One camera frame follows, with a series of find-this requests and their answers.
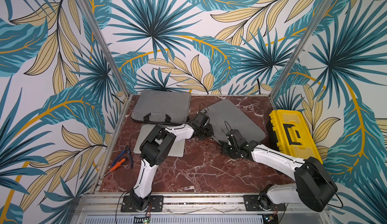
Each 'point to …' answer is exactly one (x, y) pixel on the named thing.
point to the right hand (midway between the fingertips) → (221, 150)
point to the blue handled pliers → (127, 150)
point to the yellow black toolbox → (291, 135)
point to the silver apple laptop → (179, 150)
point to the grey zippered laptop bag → (163, 107)
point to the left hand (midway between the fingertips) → (214, 133)
